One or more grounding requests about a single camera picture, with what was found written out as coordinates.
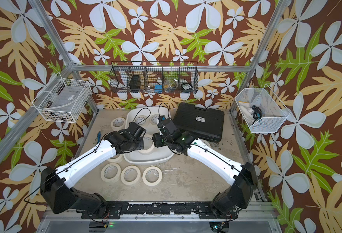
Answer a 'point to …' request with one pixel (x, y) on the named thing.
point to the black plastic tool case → (205, 124)
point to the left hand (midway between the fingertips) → (141, 142)
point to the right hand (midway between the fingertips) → (155, 136)
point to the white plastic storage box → (147, 116)
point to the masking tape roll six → (148, 145)
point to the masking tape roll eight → (111, 172)
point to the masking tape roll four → (140, 120)
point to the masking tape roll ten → (152, 176)
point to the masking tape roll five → (153, 119)
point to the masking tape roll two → (118, 124)
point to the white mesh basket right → (273, 114)
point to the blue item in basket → (158, 89)
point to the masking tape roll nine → (130, 175)
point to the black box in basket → (135, 81)
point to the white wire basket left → (63, 100)
